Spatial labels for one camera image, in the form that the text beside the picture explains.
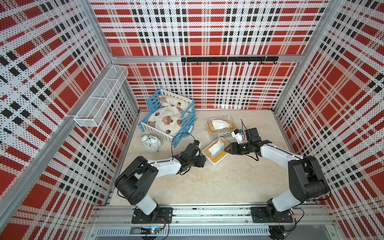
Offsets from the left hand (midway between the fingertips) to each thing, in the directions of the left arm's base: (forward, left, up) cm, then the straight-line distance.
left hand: (203, 158), depth 92 cm
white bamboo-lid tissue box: (+9, -7, +4) cm, 12 cm away
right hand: (+3, -16, +6) cm, 17 cm away
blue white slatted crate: (+26, +10, +8) cm, 29 cm away
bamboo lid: (+16, -6, +7) cm, 19 cm away
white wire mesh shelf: (+22, +70, +18) cm, 76 cm away
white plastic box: (0, -8, +3) cm, 8 cm away
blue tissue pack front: (+24, -11, +4) cm, 27 cm away
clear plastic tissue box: (+26, -16, +8) cm, 32 cm away
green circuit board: (-37, +26, -1) cm, 45 cm away
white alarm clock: (+7, +32, +7) cm, 34 cm away
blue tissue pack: (+4, -8, +6) cm, 11 cm away
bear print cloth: (+28, +25, +7) cm, 39 cm away
